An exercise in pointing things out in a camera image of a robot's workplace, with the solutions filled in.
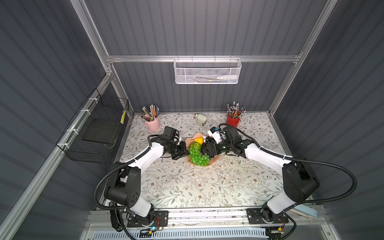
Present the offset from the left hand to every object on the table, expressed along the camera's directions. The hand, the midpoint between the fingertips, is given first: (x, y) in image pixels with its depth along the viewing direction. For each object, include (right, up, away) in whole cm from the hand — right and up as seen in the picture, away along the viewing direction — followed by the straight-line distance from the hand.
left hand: (190, 152), depth 86 cm
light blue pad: (+57, -25, -14) cm, 64 cm away
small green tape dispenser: (+8, +21, +23) cm, 32 cm away
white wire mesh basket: (+13, +62, +38) cm, 74 cm away
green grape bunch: (+5, -3, -1) cm, 6 cm away
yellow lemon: (+5, +7, +13) cm, 15 cm away
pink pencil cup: (-27, +16, +19) cm, 37 cm away
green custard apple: (+3, +4, +6) cm, 7 cm away
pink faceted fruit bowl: (+14, -5, +4) cm, 16 cm away
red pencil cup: (+29, +19, +18) cm, 39 cm away
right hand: (+10, +2, -2) cm, 10 cm away
